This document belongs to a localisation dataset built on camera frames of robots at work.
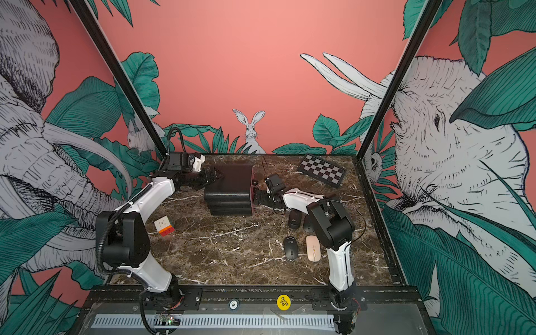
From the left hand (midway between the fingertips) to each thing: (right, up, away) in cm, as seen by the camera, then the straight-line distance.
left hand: (220, 175), depth 89 cm
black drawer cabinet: (+6, -8, -7) cm, 12 cm away
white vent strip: (+19, -50, -19) cm, 57 cm away
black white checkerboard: (+51, +2, +21) cm, 55 cm away
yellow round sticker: (+27, -46, -16) cm, 55 cm away
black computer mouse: (+31, -31, -3) cm, 44 cm away
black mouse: (+33, -20, +4) cm, 39 cm away
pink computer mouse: (+40, -30, -5) cm, 50 cm away
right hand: (+16, -11, +9) cm, 22 cm away
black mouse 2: (+39, -22, +2) cm, 45 cm away
